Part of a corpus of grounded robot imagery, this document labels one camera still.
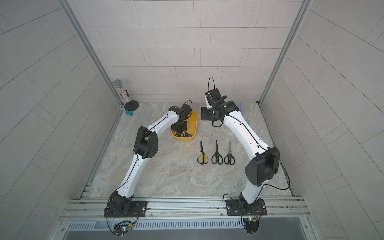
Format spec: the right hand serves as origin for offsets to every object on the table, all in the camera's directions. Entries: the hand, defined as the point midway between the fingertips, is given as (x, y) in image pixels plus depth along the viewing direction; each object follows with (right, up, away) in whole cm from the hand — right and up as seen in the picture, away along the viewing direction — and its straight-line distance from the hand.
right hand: (203, 114), depth 81 cm
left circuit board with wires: (-38, -53, -12) cm, 67 cm away
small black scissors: (-12, -13, +18) cm, 25 cm away
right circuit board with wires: (+22, -51, -13) cm, 57 cm away
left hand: (-13, -11, +23) cm, 29 cm away
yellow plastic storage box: (-7, -9, +20) cm, 23 cm away
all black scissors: (+9, -27, +7) cm, 29 cm away
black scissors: (-11, -14, +18) cm, 25 cm away
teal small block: (-54, +1, +28) cm, 61 cm away
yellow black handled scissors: (0, -26, +6) cm, 27 cm away
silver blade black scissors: (+16, -27, +7) cm, 32 cm away
